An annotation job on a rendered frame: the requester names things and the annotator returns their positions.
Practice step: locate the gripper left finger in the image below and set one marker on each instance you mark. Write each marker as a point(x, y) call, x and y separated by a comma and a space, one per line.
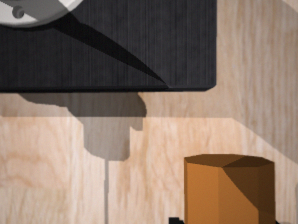
point(175, 220)

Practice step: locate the orange-brown faceted cylinder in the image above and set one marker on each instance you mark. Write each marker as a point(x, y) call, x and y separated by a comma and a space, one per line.
point(229, 189)

